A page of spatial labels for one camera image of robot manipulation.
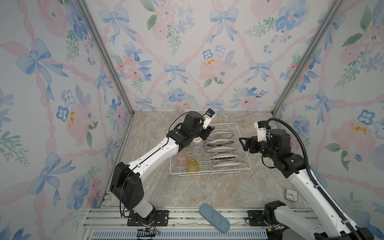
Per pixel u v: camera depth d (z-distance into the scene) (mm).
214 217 718
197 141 972
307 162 464
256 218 714
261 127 630
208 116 655
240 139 727
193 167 882
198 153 841
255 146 649
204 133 692
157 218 733
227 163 781
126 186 420
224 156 799
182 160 841
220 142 962
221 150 928
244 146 676
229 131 1099
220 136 975
